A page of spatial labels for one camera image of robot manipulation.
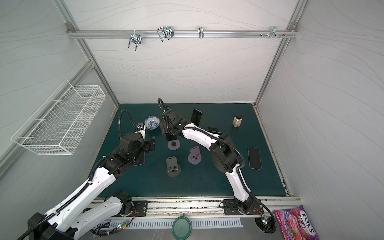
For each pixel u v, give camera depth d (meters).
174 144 0.98
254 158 0.94
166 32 0.77
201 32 0.78
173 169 0.82
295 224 0.68
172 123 0.70
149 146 0.69
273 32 0.76
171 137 0.92
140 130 0.64
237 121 1.01
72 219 0.41
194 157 0.86
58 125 0.68
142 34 0.84
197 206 0.76
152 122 1.08
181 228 0.60
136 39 0.80
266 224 0.72
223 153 0.53
